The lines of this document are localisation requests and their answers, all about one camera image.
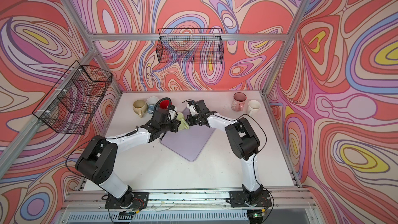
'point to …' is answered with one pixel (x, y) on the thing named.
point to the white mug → (253, 108)
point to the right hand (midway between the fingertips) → (188, 123)
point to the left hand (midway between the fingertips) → (181, 121)
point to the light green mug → (184, 124)
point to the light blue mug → (151, 102)
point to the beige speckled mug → (140, 107)
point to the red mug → (164, 104)
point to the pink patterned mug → (238, 101)
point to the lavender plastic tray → (189, 142)
